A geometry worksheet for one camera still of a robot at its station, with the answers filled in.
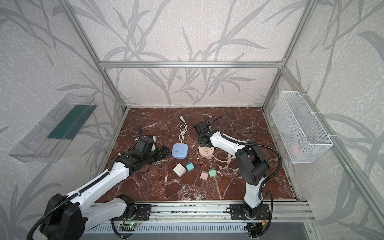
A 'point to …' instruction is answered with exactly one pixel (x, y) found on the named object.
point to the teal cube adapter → (190, 166)
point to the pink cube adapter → (204, 175)
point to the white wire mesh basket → (304, 139)
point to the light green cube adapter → (212, 172)
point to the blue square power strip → (180, 150)
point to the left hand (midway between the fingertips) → (167, 148)
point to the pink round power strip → (205, 151)
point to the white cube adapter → (180, 169)
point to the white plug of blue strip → (181, 118)
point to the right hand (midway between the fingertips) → (205, 137)
